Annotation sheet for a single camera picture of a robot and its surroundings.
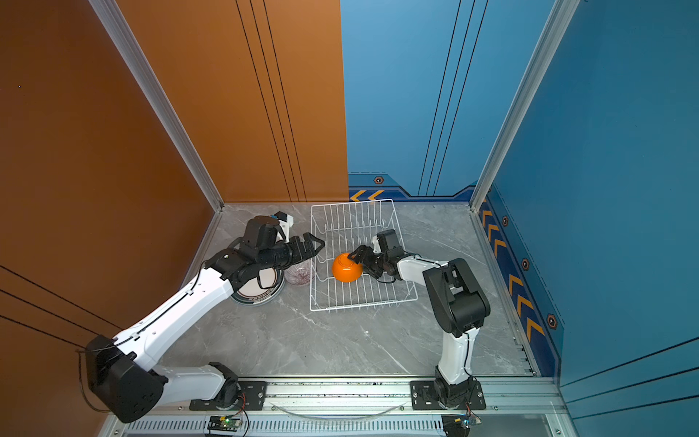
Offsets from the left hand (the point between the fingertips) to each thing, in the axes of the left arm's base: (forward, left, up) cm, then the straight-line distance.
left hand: (317, 245), depth 76 cm
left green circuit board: (-39, +23, -26) cm, 52 cm away
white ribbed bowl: (+4, +10, -23) cm, 25 cm away
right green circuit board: (-39, -38, -26) cm, 61 cm away
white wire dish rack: (+22, -6, -17) cm, 28 cm away
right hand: (+7, -10, -20) cm, 23 cm away
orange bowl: (+4, -7, -19) cm, 21 cm away
